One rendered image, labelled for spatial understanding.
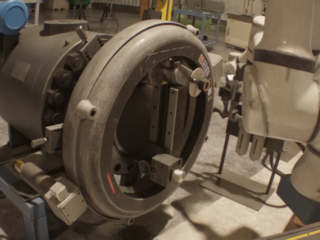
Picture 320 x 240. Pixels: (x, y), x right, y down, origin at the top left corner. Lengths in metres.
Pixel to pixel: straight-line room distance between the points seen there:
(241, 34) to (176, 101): 6.65
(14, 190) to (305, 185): 1.13
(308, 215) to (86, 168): 0.63
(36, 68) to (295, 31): 0.97
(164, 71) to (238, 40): 6.70
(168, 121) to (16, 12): 0.83
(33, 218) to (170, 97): 0.75
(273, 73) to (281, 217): 1.34
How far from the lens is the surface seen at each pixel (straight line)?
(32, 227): 1.44
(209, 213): 1.82
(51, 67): 1.25
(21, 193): 1.43
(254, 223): 1.83
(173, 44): 1.10
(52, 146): 1.01
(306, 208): 0.81
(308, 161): 0.82
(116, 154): 1.24
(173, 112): 1.18
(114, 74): 0.94
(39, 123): 1.28
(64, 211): 1.02
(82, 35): 0.98
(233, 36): 7.91
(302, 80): 0.71
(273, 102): 0.69
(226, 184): 2.10
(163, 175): 1.20
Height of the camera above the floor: 1.07
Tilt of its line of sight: 22 degrees down
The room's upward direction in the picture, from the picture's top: 6 degrees clockwise
